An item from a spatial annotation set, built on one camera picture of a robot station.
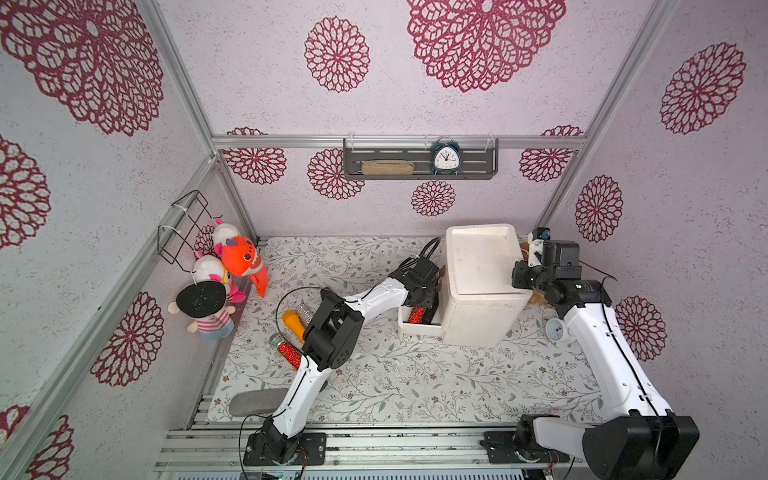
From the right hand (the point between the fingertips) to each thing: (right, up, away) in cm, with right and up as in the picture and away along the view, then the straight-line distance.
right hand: (521, 262), depth 78 cm
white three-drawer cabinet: (-10, -7, -1) cm, 12 cm away
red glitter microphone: (-26, -16, +15) cm, 34 cm away
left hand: (-22, -12, +21) cm, 33 cm away
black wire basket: (-88, +12, +2) cm, 88 cm away
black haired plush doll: (-81, -10, -1) cm, 82 cm away
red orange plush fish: (-78, +1, +10) cm, 78 cm away
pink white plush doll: (-86, -1, +8) cm, 86 cm away
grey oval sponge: (-69, -36, 0) cm, 78 cm away
